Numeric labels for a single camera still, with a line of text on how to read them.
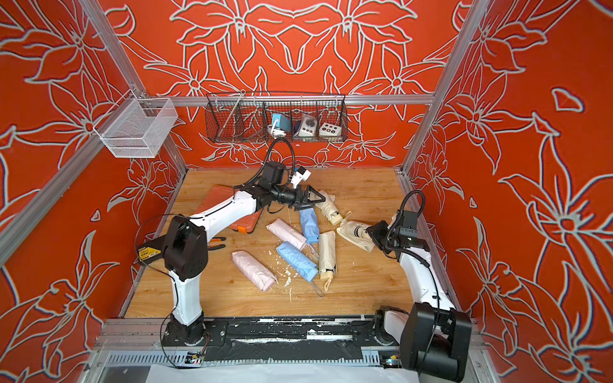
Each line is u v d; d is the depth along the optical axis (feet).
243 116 3.23
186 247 1.65
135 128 2.95
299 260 2.78
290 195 2.44
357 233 2.87
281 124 2.76
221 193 3.52
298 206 2.48
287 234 3.03
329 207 3.27
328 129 3.09
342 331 2.45
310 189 2.42
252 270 2.69
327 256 2.80
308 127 2.99
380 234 2.46
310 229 3.03
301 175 2.60
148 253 2.92
